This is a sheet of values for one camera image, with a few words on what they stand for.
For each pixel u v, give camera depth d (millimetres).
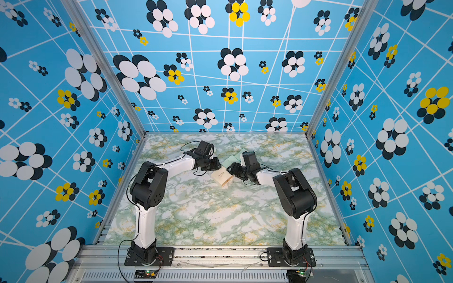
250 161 785
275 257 726
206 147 812
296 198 505
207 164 864
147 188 542
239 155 946
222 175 963
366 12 690
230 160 1021
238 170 868
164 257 739
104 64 848
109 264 743
